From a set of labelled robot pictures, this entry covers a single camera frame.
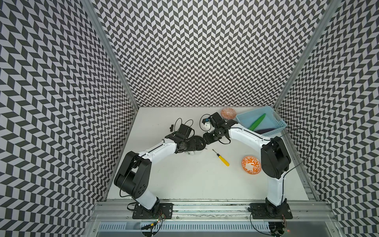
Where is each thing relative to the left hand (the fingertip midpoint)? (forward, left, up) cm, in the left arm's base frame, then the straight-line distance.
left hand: (190, 146), depth 90 cm
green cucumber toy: (+21, -48, -2) cm, 52 cm away
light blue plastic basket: (+26, -61, -6) cm, 67 cm away
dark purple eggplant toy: (+7, -43, +6) cm, 44 cm away
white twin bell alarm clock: (+3, -6, -2) cm, 7 cm away
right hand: (+3, -10, +2) cm, 10 cm away
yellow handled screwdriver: (-7, -21, -6) cm, 23 cm away
